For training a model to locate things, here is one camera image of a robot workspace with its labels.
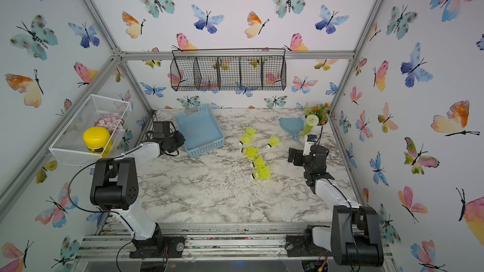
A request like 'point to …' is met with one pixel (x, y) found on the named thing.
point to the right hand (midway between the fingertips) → (301, 147)
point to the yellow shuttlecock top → (247, 135)
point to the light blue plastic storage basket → (201, 130)
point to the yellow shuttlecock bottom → (263, 172)
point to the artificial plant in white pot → (316, 117)
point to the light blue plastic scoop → (293, 124)
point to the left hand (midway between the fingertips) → (186, 135)
